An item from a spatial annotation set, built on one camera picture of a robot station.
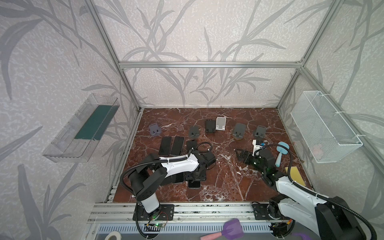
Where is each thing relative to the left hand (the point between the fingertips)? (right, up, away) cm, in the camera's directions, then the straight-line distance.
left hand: (199, 175), depth 85 cm
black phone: (-6, +16, +16) cm, 23 cm away
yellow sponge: (+55, +1, -1) cm, 55 cm away
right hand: (+24, +16, +2) cm, 29 cm away
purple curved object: (+48, -21, -18) cm, 55 cm away
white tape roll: (-38, -21, -17) cm, 47 cm away
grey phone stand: (-31, +26, +17) cm, 44 cm away
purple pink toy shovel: (+16, -19, -16) cm, 30 cm away
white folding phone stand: (+15, +30, +19) cm, 38 cm away
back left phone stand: (-4, +23, +17) cm, 29 cm away
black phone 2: (-15, +15, +14) cm, 25 cm away
